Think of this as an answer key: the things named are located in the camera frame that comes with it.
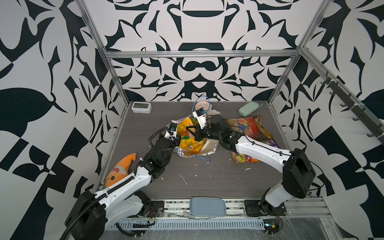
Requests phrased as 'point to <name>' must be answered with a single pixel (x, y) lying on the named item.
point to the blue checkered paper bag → (209, 147)
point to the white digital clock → (141, 107)
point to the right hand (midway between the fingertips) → (188, 128)
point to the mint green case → (248, 108)
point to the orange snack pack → (238, 158)
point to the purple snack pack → (272, 142)
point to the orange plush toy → (120, 169)
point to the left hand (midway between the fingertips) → (173, 124)
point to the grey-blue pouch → (207, 207)
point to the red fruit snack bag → (249, 126)
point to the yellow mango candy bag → (188, 140)
